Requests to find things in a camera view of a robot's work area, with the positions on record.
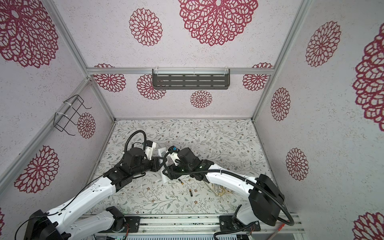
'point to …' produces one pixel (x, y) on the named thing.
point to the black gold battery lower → (190, 190)
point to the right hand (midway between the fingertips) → (166, 167)
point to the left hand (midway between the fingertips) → (165, 162)
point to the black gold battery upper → (180, 181)
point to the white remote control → (162, 152)
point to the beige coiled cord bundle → (218, 190)
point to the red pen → (278, 229)
